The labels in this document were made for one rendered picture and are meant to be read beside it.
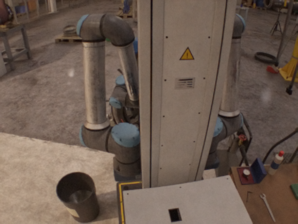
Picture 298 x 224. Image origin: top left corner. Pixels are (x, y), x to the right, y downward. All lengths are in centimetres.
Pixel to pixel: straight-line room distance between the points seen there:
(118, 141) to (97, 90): 28
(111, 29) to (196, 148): 68
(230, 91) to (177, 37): 60
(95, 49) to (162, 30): 40
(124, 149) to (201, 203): 47
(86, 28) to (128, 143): 60
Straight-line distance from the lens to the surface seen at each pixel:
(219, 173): 230
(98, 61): 105
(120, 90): 143
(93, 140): 120
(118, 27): 98
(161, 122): 91
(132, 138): 111
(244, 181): 169
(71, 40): 633
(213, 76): 86
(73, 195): 200
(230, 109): 131
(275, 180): 181
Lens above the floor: 173
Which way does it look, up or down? 36 degrees down
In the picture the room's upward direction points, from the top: straight up
